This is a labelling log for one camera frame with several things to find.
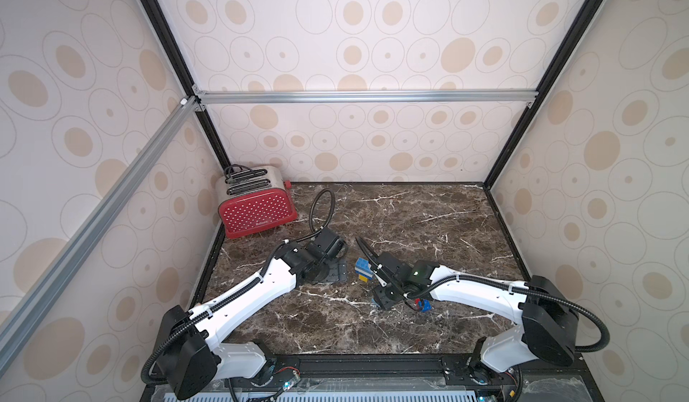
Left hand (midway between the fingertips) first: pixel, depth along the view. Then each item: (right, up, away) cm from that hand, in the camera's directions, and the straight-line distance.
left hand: (339, 271), depth 78 cm
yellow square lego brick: (+8, -5, +12) cm, 15 cm away
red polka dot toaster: (-30, +21, +14) cm, 39 cm away
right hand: (+15, -8, +6) cm, 18 cm away
